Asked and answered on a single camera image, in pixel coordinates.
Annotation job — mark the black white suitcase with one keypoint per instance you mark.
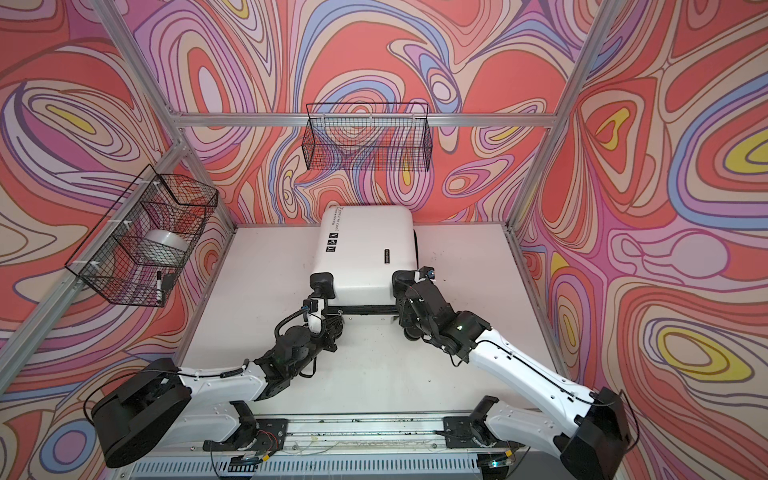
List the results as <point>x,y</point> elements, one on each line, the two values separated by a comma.
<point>362,252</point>

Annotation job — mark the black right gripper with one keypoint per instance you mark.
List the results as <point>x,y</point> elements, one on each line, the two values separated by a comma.
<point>404,309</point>

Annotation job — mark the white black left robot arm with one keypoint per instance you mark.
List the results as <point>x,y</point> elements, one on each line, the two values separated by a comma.
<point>165,405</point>

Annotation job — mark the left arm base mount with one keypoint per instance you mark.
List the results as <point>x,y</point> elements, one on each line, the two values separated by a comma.
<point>262,435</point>

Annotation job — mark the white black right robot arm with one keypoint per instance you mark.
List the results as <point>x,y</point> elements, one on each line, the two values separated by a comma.
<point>587,430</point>

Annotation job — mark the aluminium front rail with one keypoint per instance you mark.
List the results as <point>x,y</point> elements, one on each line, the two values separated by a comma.
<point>340,446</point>

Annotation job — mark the black wire basket back wall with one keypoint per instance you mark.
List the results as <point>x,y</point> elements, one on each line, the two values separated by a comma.
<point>368,136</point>

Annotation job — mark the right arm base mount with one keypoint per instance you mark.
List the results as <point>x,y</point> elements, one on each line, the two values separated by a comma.
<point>464,432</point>

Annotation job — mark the silver tape roll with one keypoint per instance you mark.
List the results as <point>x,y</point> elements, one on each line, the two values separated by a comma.
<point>163,248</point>

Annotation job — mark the black marker pen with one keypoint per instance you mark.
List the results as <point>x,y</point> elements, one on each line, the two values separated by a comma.
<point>159,295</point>

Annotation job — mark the black wire basket left wall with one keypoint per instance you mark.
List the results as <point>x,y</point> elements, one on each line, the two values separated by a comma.
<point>111,266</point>

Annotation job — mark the black wire basket wall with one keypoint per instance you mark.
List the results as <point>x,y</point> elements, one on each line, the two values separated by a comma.
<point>368,136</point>
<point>111,266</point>

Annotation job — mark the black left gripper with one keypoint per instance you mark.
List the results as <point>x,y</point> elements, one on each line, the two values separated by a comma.
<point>329,335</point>

